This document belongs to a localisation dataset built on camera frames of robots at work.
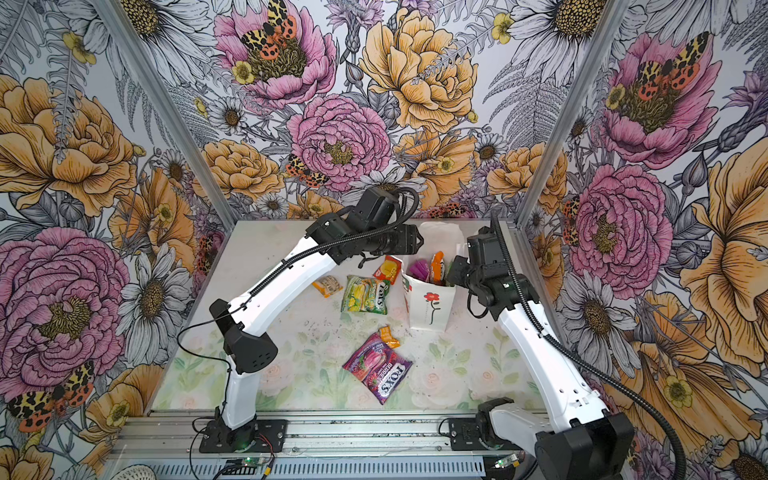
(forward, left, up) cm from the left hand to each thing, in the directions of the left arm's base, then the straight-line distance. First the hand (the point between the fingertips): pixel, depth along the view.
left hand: (409, 250), depth 74 cm
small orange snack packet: (-9, +6, -29) cm, 31 cm away
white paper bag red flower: (-7, -6, -14) cm, 17 cm away
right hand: (-3, -12, -7) cm, 14 cm away
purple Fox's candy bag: (-19, +7, -26) cm, 33 cm away
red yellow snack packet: (+15, +5, -28) cm, 32 cm away
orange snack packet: (+7, -10, -17) cm, 21 cm away
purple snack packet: (+5, -4, -14) cm, 16 cm away
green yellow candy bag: (+4, +13, -27) cm, 30 cm away
